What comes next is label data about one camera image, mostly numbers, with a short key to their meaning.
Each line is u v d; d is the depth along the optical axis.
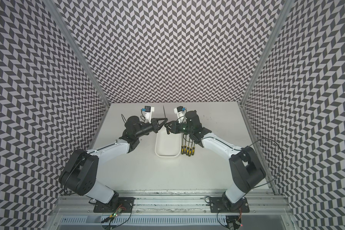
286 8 0.68
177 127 0.72
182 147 0.89
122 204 0.71
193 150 0.91
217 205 0.74
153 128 0.72
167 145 0.96
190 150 0.92
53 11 0.73
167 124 0.79
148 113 0.74
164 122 0.78
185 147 0.94
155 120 0.75
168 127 0.81
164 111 0.79
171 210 0.72
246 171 0.44
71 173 0.45
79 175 0.44
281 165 0.78
